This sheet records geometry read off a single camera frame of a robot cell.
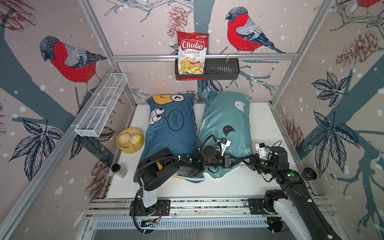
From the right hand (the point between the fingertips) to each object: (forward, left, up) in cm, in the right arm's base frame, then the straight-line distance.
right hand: (240, 157), depth 77 cm
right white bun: (+13, +64, -6) cm, 66 cm away
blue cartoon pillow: (+20, +41, +2) cm, 46 cm away
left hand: (-4, 0, +4) cm, 5 cm away
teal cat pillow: (+21, +7, +3) cm, 23 cm away
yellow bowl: (+8, +66, -9) cm, 67 cm away
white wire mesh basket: (+6, +73, +19) cm, 76 cm away
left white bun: (+13, +71, -6) cm, 72 cm away
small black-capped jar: (-8, +65, -4) cm, 65 cm away
